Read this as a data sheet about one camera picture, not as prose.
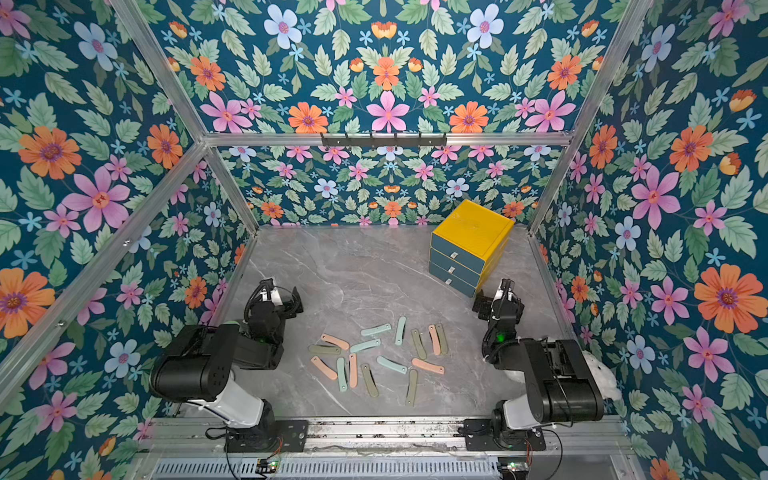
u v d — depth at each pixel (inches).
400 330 35.9
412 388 32.1
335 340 35.5
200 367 18.3
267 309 29.0
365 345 34.9
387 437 29.5
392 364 33.7
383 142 36.7
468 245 33.7
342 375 33.0
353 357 33.9
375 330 36.0
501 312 26.9
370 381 32.4
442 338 35.6
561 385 17.6
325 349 35.5
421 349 34.8
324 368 33.2
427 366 33.2
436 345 34.8
